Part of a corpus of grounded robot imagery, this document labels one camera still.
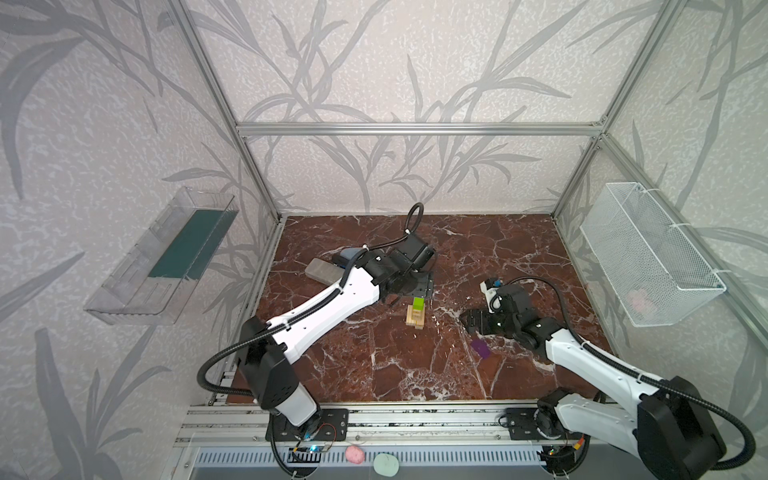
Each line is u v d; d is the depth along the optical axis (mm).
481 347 854
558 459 735
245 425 753
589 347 522
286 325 428
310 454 722
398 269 543
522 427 732
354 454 679
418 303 825
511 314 655
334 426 725
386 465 666
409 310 912
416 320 886
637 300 746
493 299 746
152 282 637
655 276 627
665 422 394
